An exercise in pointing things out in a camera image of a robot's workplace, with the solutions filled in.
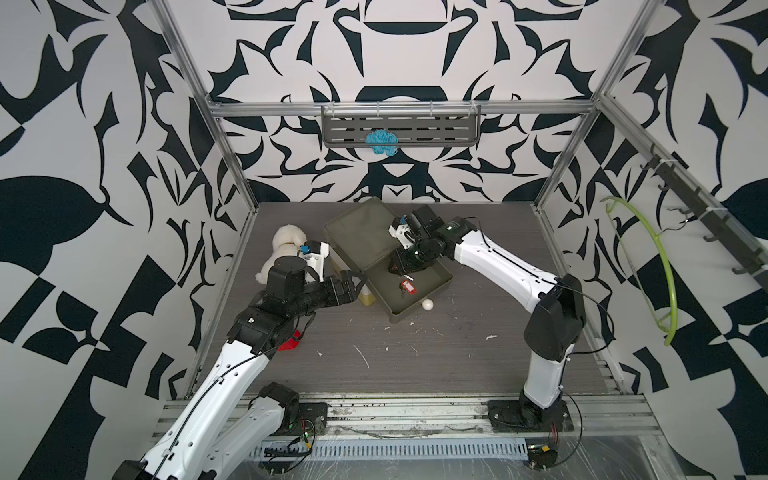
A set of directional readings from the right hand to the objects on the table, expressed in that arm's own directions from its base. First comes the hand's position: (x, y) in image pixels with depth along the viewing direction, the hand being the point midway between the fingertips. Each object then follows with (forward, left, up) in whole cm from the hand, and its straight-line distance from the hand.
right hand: (393, 263), depth 83 cm
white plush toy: (+12, +33, -5) cm, 35 cm away
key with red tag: (-6, -4, -3) cm, 7 cm away
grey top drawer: (-5, +2, -3) cm, 7 cm away
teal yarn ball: (+34, +4, +17) cm, 39 cm away
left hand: (-8, +10, +8) cm, 15 cm away
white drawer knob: (-12, -8, -1) cm, 15 cm away
